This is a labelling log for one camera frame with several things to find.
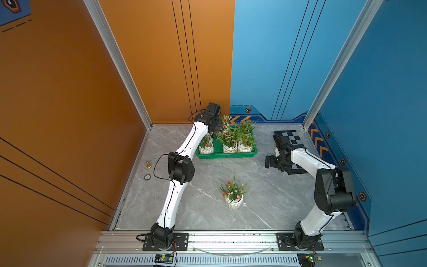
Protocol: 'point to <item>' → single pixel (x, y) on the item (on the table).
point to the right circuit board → (312, 258)
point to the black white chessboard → (292, 138)
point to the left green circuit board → (164, 258)
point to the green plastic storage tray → (218, 153)
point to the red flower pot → (205, 146)
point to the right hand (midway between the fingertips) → (273, 166)
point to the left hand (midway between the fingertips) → (219, 123)
